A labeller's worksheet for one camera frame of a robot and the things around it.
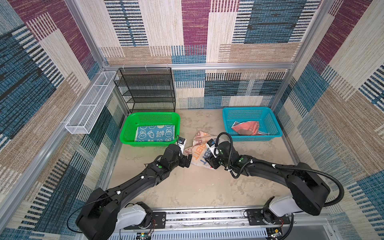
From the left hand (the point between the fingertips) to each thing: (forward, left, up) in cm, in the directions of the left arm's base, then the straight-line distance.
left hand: (184, 150), depth 84 cm
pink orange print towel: (+5, -9, -9) cm, 13 cm away
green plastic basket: (+19, +39, -8) cm, 44 cm away
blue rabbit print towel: (+18, +21, -9) cm, 29 cm away
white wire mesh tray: (+5, +46, +20) cm, 51 cm away
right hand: (-2, -14, -5) cm, 15 cm away
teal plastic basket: (+30, -57, -6) cm, 65 cm away
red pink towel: (+21, -42, -8) cm, 48 cm away
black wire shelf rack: (+46, +27, +6) cm, 54 cm away
